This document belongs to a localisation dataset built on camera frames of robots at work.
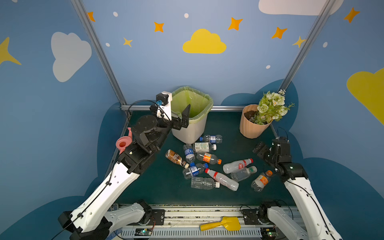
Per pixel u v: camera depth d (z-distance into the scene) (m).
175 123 0.50
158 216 0.75
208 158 0.91
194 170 0.86
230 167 0.88
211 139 1.01
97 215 0.37
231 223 0.73
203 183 0.86
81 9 0.69
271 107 0.89
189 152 0.93
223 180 0.82
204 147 0.98
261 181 0.82
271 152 0.60
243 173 0.89
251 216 0.75
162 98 0.43
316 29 0.77
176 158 0.91
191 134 0.96
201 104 0.96
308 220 0.41
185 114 0.49
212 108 0.88
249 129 0.98
